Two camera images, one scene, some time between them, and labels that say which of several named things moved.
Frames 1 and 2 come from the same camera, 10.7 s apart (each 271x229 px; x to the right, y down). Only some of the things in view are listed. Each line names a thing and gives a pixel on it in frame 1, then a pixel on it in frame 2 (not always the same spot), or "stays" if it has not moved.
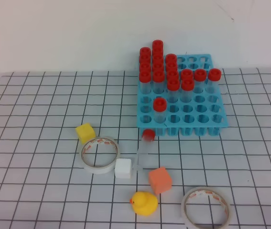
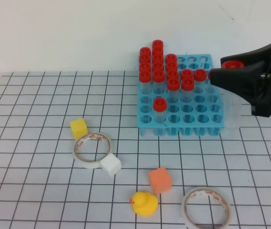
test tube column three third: [171, 66] stays
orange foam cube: [160, 180] stays
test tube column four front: [187, 86] stays
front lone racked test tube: [159, 105] stays
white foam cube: [123, 168] → [111, 164]
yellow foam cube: [85, 132] → [79, 128]
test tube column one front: [145, 79] stays
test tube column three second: [172, 74] stays
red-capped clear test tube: [148, 152] → [233, 112]
